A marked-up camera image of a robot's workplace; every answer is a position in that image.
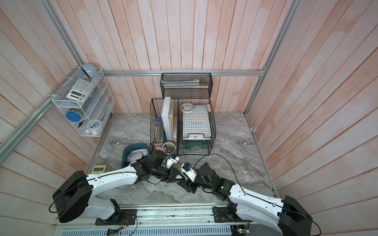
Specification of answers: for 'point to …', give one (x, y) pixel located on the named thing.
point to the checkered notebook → (197, 122)
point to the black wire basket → (182, 126)
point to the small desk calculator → (98, 169)
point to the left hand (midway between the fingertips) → (181, 181)
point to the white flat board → (166, 118)
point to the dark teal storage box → (130, 147)
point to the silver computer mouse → (137, 154)
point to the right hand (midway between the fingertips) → (181, 177)
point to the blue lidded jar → (73, 116)
